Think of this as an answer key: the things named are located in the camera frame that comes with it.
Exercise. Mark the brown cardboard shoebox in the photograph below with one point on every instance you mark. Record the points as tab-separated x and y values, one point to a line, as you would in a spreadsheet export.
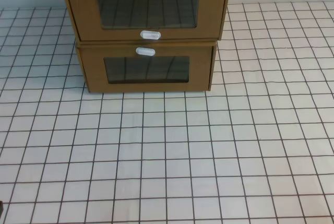
148	67
126	20

